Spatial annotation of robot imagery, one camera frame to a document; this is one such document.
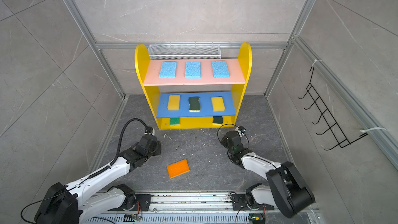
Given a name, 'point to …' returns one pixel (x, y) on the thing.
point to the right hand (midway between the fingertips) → (223, 135)
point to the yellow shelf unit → (194, 93)
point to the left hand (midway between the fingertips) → (158, 140)
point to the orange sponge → (178, 168)
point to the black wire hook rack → (333, 129)
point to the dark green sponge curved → (194, 104)
